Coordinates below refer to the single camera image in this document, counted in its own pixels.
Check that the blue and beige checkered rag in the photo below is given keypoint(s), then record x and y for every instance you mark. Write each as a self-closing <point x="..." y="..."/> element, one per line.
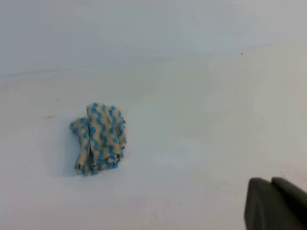
<point x="102" y="138"/>

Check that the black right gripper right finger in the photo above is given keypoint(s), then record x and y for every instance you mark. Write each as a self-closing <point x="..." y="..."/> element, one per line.
<point x="294" y="197"/>

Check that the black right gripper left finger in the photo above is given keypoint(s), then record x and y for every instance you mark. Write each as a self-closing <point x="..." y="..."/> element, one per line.
<point x="265" y="208"/>

